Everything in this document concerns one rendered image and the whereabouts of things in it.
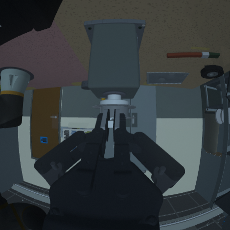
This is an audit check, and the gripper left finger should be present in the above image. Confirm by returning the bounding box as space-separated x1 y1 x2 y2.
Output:
34 113 108 183

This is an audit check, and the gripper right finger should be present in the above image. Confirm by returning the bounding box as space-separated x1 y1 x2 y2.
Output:
114 113 185 188

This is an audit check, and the grey synchronizer body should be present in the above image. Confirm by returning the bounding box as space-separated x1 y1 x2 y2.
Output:
194 70 230 204

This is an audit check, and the white rewind spindle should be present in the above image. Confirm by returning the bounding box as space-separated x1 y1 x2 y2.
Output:
99 94 129 106

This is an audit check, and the white synchronizer roller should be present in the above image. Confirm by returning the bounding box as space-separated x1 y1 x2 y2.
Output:
216 108 225 125

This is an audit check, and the brown door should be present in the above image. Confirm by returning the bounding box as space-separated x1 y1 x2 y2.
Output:
30 87 62 160

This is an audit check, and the pink mat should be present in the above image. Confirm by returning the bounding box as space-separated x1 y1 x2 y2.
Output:
0 20 89 89

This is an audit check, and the black tape roll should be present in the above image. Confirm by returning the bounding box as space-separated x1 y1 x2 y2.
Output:
200 65 225 79

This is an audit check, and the white wall poster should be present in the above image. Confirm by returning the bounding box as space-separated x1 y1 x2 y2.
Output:
61 122 94 143

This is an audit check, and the grey wall switch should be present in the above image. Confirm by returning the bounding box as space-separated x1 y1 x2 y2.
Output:
131 112 138 128

